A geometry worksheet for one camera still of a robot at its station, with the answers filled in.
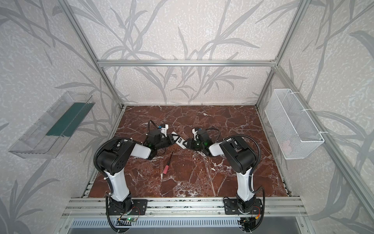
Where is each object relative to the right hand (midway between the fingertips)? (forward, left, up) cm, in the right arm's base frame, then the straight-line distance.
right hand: (185, 140), depth 96 cm
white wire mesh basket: (-16, -50, +32) cm, 61 cm away
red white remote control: (-2, +4, +2) cm, 5 cm away
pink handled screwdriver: (-18, +10, -2) cm, 21 cm away
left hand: (+3, +2, +5) cm, 6 cm away
